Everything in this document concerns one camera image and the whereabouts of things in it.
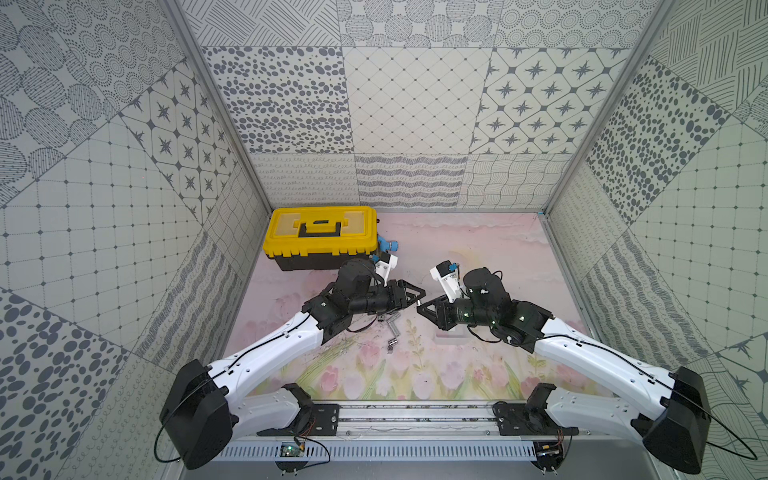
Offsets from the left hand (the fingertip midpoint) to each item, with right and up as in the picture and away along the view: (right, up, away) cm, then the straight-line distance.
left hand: (424, 289), depth 70 cm
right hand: (0, -6, +3) cm, 7 cm away
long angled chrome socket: (-8, -15, +21) cm, 27 cm away
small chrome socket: (-8, -19, +16) cm, 26 cm away
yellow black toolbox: (-30, +12, +21) cm, 38 cm away
